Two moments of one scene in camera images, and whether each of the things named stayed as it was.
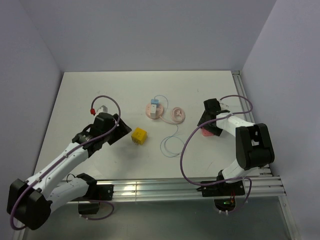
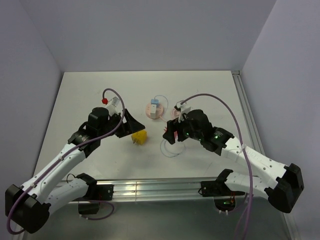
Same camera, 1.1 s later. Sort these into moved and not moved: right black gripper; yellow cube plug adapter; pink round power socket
Moved: right black gripper
Not moved: yellow cube plug adapter; pink round power socket
